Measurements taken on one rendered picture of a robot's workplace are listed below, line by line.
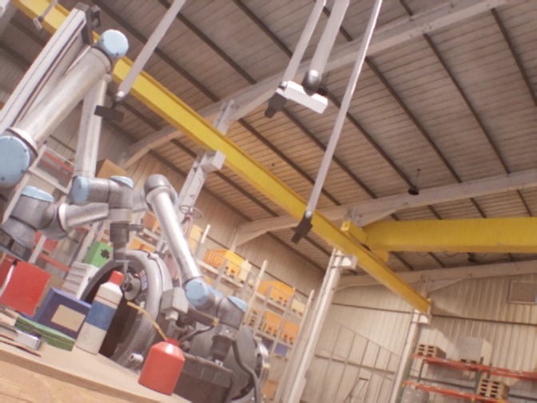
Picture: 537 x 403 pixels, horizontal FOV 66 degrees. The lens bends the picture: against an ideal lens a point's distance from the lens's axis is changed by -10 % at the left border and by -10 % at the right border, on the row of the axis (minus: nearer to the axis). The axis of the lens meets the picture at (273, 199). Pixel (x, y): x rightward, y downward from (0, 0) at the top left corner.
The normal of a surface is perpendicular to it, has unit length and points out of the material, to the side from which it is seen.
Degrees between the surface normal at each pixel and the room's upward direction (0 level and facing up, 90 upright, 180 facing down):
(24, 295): 90
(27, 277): 90
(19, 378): 90
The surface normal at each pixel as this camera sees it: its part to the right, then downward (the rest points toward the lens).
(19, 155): 0.56, -0.04
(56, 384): 0.75, 0.00
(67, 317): 0.66, 0.19
